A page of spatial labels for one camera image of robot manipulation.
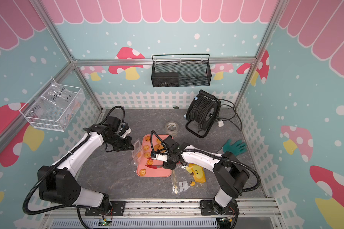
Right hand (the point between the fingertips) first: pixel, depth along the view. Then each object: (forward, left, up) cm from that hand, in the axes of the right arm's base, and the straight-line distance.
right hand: (166, 161), depth 86 cm
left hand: (+3, +19, +9) cm, 21 cm away
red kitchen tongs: (-3, +7, 0) cm, 8 cm away
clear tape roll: (+29, -3, -5) cm, 30 cm away
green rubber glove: (+10, -48, -3) cm, 49 cm away
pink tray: (+15, +8, -6) cm, 18 cm away
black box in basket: (+40, 0, +30) cm, 50 cm away
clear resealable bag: (+2, +16, +8) cm, 18 cm away
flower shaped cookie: (+12, +14, -4) cm, 19 cm away
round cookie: (-4, +15, -5) cm, 16 cm away
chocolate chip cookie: (+19, +14, -4) cm, 25 cm away
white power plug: (+30, -39, -2) cm, 50 cm away
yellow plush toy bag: (-9, -12, -6) cm, 16 cm away
